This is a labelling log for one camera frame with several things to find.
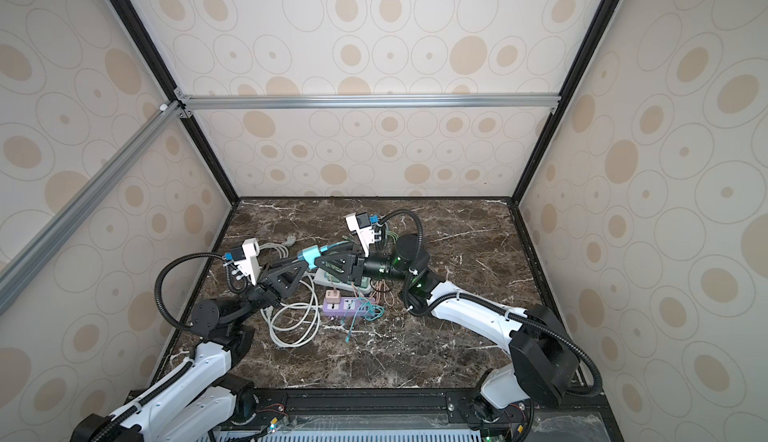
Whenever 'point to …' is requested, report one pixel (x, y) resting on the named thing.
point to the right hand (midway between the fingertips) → (320, 265)
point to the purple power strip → (351, 307)
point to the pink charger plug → (332, 296)
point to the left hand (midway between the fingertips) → (312, 272)
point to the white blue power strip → (326, 277)
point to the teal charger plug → (309, 255)
